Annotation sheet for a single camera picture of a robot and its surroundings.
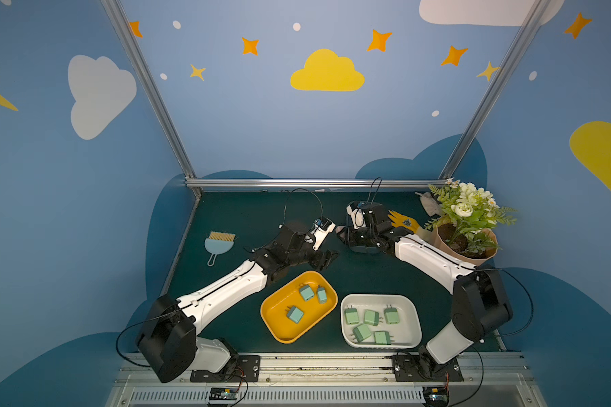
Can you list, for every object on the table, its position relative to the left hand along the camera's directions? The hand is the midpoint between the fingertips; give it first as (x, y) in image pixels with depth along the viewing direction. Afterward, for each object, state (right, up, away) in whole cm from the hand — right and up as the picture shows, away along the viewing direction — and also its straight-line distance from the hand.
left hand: (332, 242), depth 78 cm
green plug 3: (+7, -25, +6) cm, 27 cm away
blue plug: (-3, -19, +8) cm, 21 cm away
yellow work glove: (+34, +6, +30) cm, 45 cm away
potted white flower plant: (+44, +5, +3) cm, 44 cm away
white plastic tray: (+25, -30, +4) cm, 39 cm away
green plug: (+16, -30, +1) cm, 34 cm away
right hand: (+6, +3, +12) cm, 14 cm away
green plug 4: (+21, -26, +6) cm, 33 cm away
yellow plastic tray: (-11, -23, +8) cm, 27 cm away
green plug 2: (+13, -26, +5) cm, 29 cm away
